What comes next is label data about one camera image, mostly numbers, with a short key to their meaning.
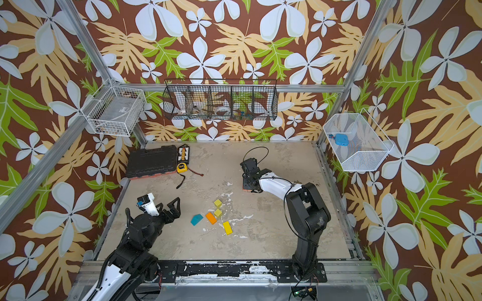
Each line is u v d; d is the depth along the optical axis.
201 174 1.05
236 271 0.75
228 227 0.86
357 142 0.83
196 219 0.88
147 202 0.67
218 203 0.91
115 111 0.85
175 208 0.71
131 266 0.55
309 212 0.49
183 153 1.12
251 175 0.74
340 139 0.86
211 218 0.89
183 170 1.05
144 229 0.57
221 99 0.98
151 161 1.06
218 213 0.88
